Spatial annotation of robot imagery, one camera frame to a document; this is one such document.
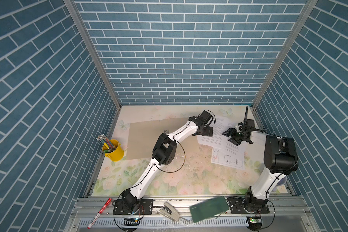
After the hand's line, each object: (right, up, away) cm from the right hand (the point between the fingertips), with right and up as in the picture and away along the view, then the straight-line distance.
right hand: (225, 134), depth 99 cm
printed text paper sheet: (-5, -5, 0) cm, 7 cm away
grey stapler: (-37, -35, -29) cm, 59 cm away
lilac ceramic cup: (+24, -24, -22) cm, 40 cm away
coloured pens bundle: (-76, -1, -17) cm, 78 cm away
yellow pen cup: (-71, -7, -17) cm, 73 cm away
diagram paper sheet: (-5, -14, -7) cm, 16 cm away
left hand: (-13, 0, +2) cm, 13 cm away
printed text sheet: (+11, -8, -4) cm, 14 cm away
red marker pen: (-72, -37, -29) cm, 85 cm away
